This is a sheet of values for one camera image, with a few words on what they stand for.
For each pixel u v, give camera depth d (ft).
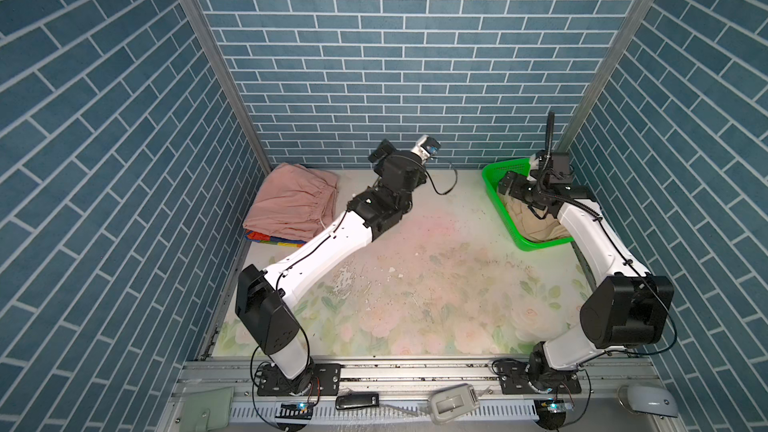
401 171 1.69
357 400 2.24
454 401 2.29
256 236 3.25
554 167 2.11
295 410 2.37
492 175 3.52
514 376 2.43
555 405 2.36
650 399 2.14
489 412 2.32
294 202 3.33
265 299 1.35
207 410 2.26
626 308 1.42
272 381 2.41
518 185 2.56
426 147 2.03
